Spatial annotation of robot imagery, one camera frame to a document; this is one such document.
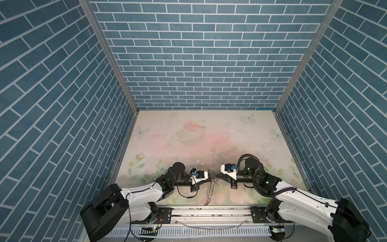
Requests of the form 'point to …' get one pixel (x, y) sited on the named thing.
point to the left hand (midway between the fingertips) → (209, 180)
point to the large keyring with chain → (213, 179)
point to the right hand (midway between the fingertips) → (215, 173)
